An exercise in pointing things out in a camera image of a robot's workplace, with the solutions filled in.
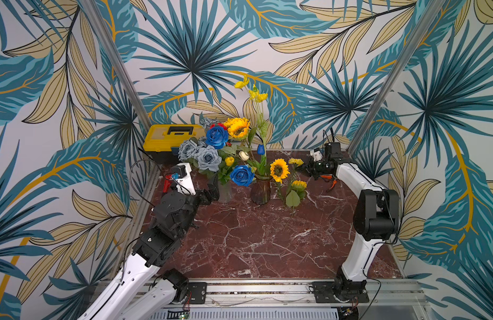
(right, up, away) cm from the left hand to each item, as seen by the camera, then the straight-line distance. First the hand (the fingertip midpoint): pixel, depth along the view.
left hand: (204, 178), depth 65 cm
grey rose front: (0, +7, +5) cm, 8 cm away
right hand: (+37, +4, +29) cm, 47 cm away
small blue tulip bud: (+19, +11, +15) cm, 27 cm away
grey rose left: (-8, +10, +7) cm, 15 cm away
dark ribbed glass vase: (+20, -7, +29) cm, 36 cm away
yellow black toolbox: (-29, +17, +37) cm, 50 cm away
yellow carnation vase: (+38, +7, +28) cm, 47 cm away
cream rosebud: (+12, +8, +15) cm, 21 cm away
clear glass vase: (+3, -7, +28) cm, 29 cm away
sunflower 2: (+26, +3, +13) cm, 30 cm away
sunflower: (+39, -8, +34) cm, 53 cm away
